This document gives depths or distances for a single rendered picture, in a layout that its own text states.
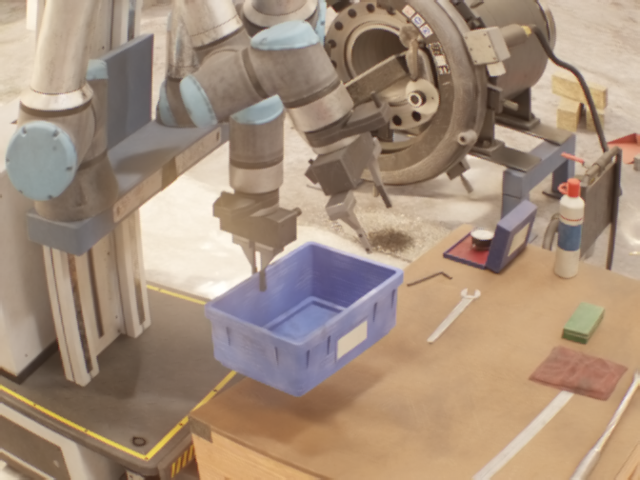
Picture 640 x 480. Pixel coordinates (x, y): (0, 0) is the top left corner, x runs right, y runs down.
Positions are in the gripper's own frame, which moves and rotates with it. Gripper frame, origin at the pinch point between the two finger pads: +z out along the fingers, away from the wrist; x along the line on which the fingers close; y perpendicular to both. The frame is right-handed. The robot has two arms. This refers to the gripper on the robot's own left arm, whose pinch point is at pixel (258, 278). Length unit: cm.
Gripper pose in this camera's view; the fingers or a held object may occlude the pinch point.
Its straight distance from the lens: 191.4
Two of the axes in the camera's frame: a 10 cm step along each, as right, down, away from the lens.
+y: 5.8, -3.6, 7.4
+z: 0.0, 9.0, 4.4
